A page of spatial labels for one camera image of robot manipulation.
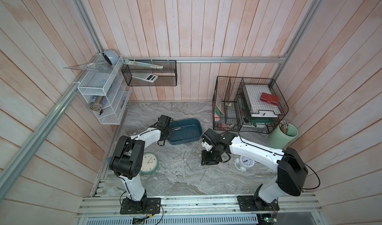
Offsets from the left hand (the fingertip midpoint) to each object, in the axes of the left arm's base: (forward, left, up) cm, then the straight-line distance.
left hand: (169, 136), depth 98 cm
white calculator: (+31, +15, +25) cm, 42 cm away
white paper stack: (+8, -55, +19) cm, 59 cm away
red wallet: (+14, -65, +21) cm, 70 cm away
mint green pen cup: (-7, -67, +13) cm, 69 cm away
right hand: (-21, -21, +6) cm, 30 cm away
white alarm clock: (-19, -45, +2) cm, 49 cm away
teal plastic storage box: (+5, -11, -1) cm, 12 cm away
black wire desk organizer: (+29, -47, -3) cm, 55 cm away
